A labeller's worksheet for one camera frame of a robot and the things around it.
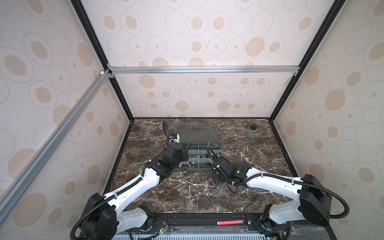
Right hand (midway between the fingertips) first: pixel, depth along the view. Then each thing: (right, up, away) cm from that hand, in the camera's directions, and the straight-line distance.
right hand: (215, 175), depth 84 cm
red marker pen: (+8, -20, -11) cm, 24 cm away
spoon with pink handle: (+22, +6, +10) cm, 25 cm away
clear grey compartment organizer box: (-10, +20, +26) cm, 34 cm away
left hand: (-14, +17, -4) cm, 22 cm away
